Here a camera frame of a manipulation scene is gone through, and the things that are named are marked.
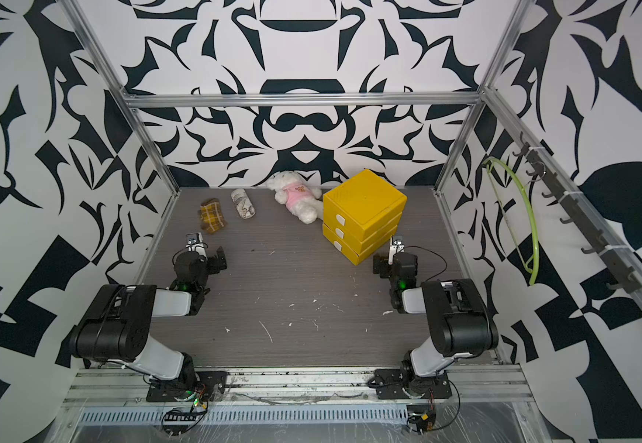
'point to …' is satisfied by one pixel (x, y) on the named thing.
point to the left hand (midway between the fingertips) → (203, 246)
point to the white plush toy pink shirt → (301, 199)
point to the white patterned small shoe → (243, 203)
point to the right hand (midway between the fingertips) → (393, 249)
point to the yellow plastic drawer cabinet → (361, 214)
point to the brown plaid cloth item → (212, 218)
